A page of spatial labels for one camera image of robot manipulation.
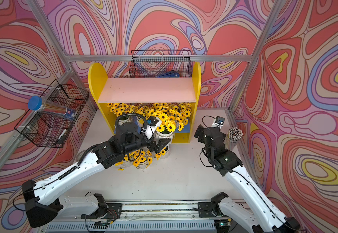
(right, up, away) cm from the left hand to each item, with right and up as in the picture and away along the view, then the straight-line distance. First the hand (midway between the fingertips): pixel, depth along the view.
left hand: (166, 133), depth 64 cm
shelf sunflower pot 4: (-2, -14, +18) cm, 22 cm away
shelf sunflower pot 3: (-14, -15, +12) cm, 24 cm away
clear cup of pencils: (+38, -2, +17) cm, 42 cm away
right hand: (+21, 0, +8) cm, 23 cm away
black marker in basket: (-54, -3, +8) cm, 55 cm away
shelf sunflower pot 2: (-12, +11, +16) cm, 23 cm away
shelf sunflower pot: (-26, +13, +15) cm, 33 cm away
